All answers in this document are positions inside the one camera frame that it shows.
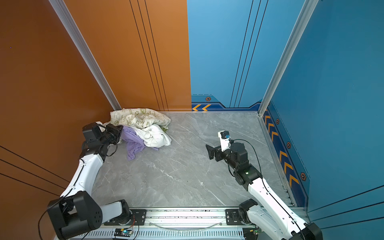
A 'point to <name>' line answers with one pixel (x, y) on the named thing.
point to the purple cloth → (134, 143)
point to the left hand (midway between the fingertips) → (123, 122)
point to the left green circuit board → (122, 232)
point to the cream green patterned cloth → (140, 118)
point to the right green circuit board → (250, 233)
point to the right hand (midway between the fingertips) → (213, 142)
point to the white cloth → (153, 136)
